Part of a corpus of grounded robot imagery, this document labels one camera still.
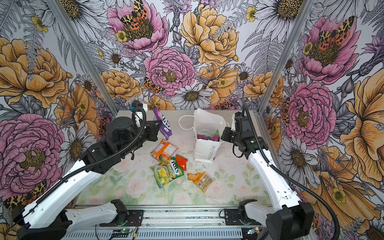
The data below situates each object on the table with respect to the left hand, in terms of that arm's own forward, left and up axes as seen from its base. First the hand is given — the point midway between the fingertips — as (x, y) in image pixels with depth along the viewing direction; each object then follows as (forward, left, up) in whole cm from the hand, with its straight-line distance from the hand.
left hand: (161, 127), depth 64 cm
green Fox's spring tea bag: (-4, +2, -34) cm, 35 cm away
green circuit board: (-33, +20, -37) cm, 54 cm away
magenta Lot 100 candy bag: (+14, -27, -28) cm, 41 cm away
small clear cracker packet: (-10, -19, -36) cm, 42 cm away
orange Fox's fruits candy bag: (+8, +5, -34) cm, 35 cm away
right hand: (+5, -29, -14) cm, 33 cm away
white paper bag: (+22, -22, -30) cm, 43 cm away
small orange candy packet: (-8, -14, -37) cm, 40 cm away
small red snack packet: (+2, -6, -35) cm, 36 cm away
